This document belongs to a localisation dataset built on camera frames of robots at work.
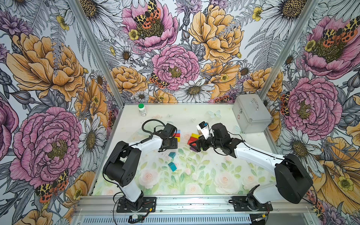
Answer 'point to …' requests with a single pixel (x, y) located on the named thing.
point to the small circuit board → (134, 218)
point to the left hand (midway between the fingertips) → (169, 147)
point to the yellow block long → (195, 135)
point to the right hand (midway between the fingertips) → (195, 144)
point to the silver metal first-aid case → (251, 113)
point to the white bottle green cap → (142, 111)
